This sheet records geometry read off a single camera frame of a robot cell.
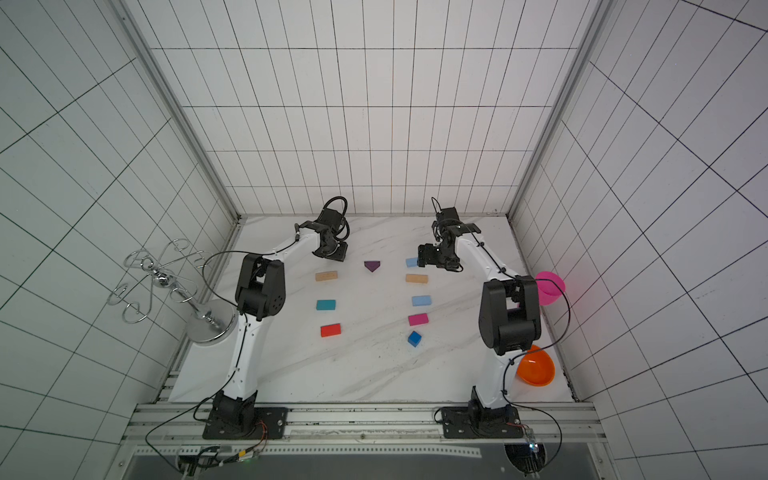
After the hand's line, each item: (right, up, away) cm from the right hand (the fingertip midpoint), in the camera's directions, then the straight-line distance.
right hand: (433, 256), depth 95 cm
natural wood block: (-37, -7, +6) cm, 38 cm away
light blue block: (-6, -3, +12) cm, 14 cm away
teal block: (-35, -16, -1) cm, 39 cm away
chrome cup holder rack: (-68, -3, -25) cm, 72 cm away
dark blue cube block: (-7, -24, -10) cm, 26 cm away
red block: (-33, -22, -7) cm, 40 cm away
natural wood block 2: (-5, -8, +3) cm, 9 cm away
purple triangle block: (-21, -4, +9) cm, 23 cm away
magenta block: (-6, -19, -5) cm, 21 cm away
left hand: (-34, -1, +12) cm, 36 cm away
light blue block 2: (-4, -14, 0) cm, 15 cm away
